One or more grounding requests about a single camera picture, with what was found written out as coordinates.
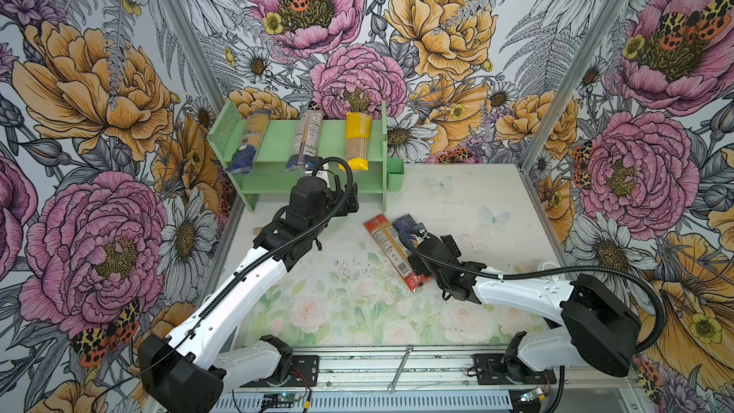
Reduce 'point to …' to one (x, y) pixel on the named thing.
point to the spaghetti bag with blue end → (245, 157)
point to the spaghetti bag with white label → (306, 140)
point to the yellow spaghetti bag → (357, 129)
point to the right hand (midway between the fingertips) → (430, 253)
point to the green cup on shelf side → (396, 174)
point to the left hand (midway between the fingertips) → (340, 195)
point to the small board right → (530, 395)
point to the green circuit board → (281, 397)
